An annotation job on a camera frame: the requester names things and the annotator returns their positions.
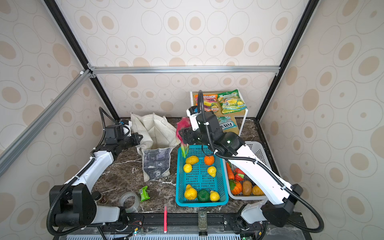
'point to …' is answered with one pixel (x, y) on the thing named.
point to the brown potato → (247, 188)
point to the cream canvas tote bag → (158, 137)
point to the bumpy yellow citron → (192, 160)
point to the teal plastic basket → (201, 181)
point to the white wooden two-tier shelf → (239, 116)
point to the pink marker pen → (165, 218)
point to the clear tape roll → (135, 207)
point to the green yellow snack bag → (231, 101)
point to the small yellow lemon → (187, 168)
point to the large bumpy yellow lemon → (190, 193)
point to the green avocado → (203, 195)
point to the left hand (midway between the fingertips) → (145, 133)
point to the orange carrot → (231, 175)
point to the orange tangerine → (209, 160)
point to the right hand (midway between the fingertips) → (184, 127)
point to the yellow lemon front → (214, 196)
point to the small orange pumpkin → (235, 187)
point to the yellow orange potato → (256, 191)
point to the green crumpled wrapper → (144, 193)
